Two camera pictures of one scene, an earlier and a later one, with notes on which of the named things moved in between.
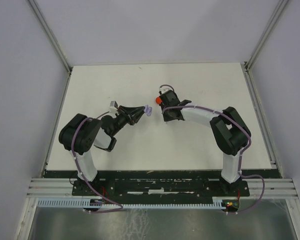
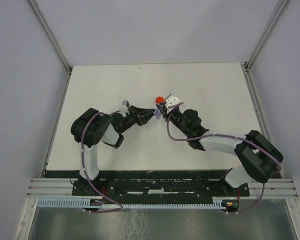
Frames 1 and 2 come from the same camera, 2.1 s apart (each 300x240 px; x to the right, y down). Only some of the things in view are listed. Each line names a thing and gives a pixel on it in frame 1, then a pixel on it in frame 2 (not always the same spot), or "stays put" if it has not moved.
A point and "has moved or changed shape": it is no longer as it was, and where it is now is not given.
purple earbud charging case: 148,110 has moved or changed shape
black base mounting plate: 161,183 stays put
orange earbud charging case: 158,100 stays put
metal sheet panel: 272,219 stays put
